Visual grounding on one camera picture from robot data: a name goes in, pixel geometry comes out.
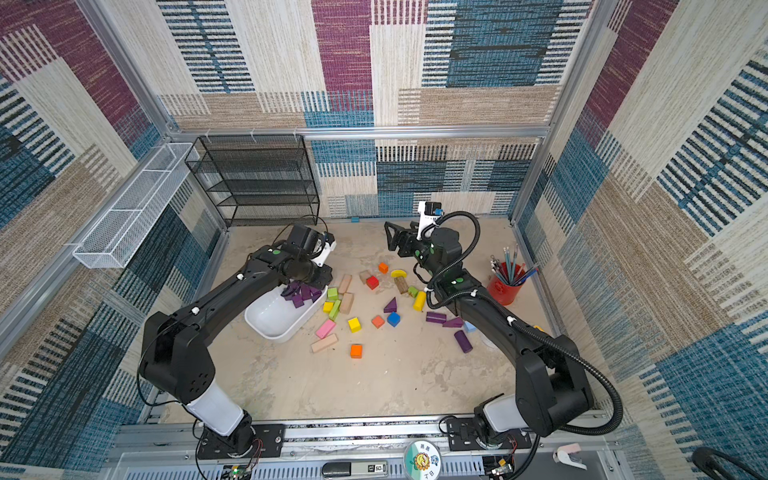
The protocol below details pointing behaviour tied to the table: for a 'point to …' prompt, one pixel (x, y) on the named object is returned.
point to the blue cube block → (393, 319)
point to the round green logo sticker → (422, 461)
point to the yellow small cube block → (328, 307)
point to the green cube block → (332, 294)
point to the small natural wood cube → (364, 275)
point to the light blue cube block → (469, 327)
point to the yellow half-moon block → (399, 273)
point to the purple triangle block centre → (391, 307)
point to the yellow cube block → (354, 325)
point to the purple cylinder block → (463, 341)
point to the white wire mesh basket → (118, 236)
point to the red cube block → (372, 282)
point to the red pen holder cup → (506, 290)
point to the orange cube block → (356, 351)
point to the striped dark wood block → (401, 284)
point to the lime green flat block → (334, 310)
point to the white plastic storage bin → (279, 319)
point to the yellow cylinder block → (420, 301)
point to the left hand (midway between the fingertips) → (327, 274)
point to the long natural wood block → (323, 343)
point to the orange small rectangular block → (382, 267)
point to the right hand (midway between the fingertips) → (402, 227)
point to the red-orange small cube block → (378, 321)
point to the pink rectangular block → (325, 329)
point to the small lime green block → (413, 291)
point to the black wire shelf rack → (257, 180)
